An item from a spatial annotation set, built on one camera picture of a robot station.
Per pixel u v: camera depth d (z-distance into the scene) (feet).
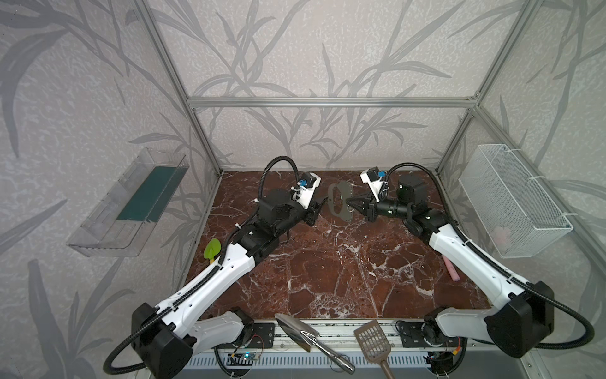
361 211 2.23
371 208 2.06
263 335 2.42
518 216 2.03
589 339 1.25
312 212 1.96
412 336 2.39
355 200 2.30
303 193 1.90
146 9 2.32
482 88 2.94
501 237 2.41
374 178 2.05
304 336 2.37
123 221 2.08
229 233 1.72
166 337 1.21
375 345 2.32
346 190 2.25
